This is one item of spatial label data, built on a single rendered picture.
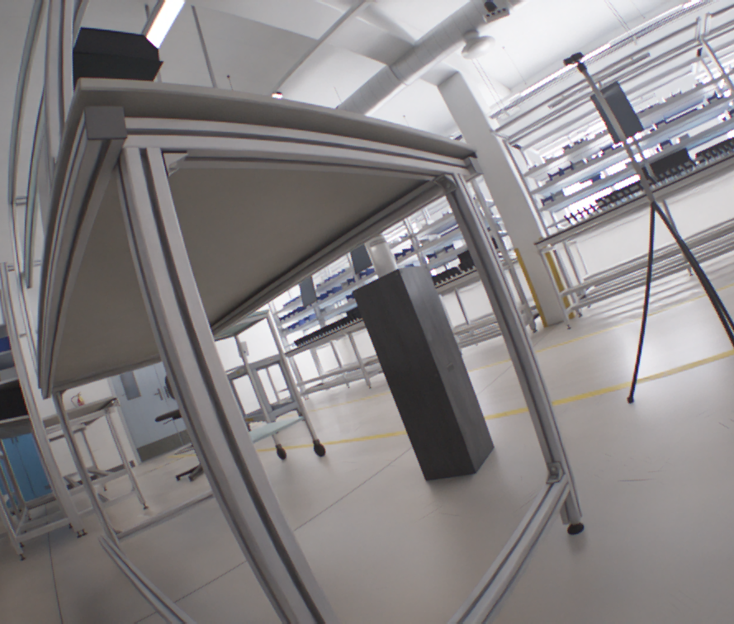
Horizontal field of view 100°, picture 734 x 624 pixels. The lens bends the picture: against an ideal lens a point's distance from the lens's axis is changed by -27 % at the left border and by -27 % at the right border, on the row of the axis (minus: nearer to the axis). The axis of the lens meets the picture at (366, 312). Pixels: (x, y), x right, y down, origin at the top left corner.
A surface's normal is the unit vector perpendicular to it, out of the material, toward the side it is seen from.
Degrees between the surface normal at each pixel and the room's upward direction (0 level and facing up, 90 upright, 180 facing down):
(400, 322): 90
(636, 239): 90
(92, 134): 90
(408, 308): 90
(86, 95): 180
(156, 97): 180
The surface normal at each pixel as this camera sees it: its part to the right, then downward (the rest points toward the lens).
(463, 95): -0.64, 0.20
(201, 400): 0.68, -0.31
